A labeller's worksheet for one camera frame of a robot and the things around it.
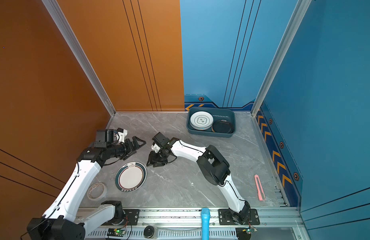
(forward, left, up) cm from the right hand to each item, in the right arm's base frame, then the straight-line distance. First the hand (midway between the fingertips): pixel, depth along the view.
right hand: (148, 165), depth 84 cm
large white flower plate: (+38, -32, -4) cm, 50 cm away
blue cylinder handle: (-23, -31, -4) cm, 39 cm away
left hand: (+5, +1, +14) cm, 15 cm away
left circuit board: (-30, +11, -8) cm, 33 cm away
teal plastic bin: (+45, -52, -5) cm, 69 cm away
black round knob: (-31, -6, +2) cm, 32 cm away
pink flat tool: (-11, -62, -8) cm, 64 cm away
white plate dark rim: (-4, +12, -7) cm, 14 cm away
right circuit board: (-29, -51, -8) cm, 60 cm away
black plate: (+32, -47, -4) cm, 57 cm away
